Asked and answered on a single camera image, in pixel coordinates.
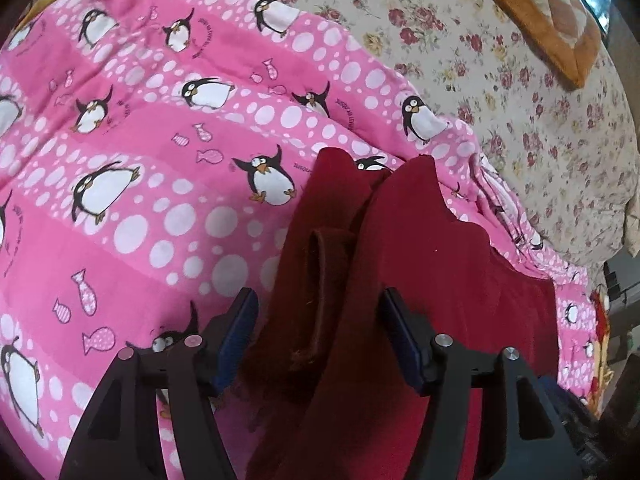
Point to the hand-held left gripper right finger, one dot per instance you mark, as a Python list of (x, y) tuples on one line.
[(405, 337)]

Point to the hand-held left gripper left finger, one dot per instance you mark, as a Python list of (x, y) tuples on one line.
[(235, 337)]

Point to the dark red sweater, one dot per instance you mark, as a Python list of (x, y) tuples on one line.
[(400, 240)]

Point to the yellow red printed cloth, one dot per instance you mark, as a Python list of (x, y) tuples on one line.
[(602, 340)]

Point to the grey furniture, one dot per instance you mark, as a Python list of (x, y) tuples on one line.
[(622, 305)]

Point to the pink penguin blanket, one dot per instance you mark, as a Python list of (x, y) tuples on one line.
[(150, 170)]

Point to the floral quilt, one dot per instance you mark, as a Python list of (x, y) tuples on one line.
[(540, 125)]

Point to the orange checkered cushion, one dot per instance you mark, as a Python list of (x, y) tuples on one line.
[(545, 15)]

